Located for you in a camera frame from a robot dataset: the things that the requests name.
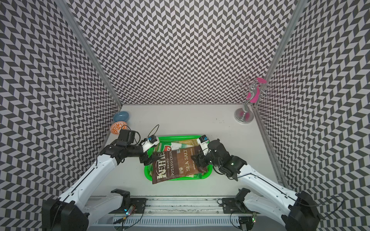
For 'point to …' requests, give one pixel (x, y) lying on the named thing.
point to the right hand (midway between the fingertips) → (197, 157)
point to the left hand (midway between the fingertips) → (155, 152)
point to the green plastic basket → (147, 172)
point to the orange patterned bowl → (116, 126)
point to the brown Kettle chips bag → (175, 164)
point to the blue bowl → (122, 116)
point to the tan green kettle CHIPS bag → (189, 143)
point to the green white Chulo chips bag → (166, 146)
